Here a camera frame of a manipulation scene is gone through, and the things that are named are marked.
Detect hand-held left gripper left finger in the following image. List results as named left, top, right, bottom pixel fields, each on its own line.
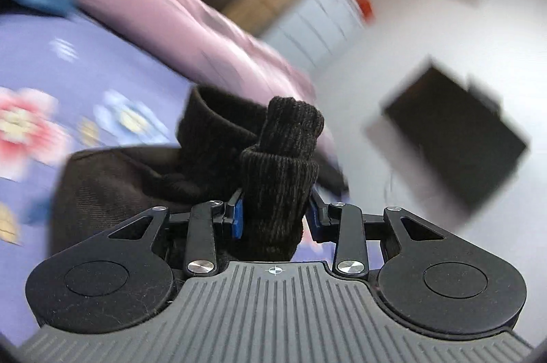
left=107, top=190, right=245, bottom=279

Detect dark brown pants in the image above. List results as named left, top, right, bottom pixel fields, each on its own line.
left=51, top=84, right=349, bottom=263

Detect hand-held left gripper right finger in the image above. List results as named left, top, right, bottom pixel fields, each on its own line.
left=308, top=190, right=447, bottom=279

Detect black wall television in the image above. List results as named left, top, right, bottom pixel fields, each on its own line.
left=362, top=54, right=531, bottom=220

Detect white drawer cabinet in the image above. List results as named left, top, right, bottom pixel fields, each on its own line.
left=260, top=0, right=369, bottom=71

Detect red item on cabinet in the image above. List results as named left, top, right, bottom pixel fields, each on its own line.
left=347, top=0, right=377, bottom=24

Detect pink quilt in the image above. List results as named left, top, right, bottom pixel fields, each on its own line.
left=38, top=0, right=340, bottom=159

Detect purple floral bed sheet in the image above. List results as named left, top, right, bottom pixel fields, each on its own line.
left=0, top=10, right=343, bottom=351

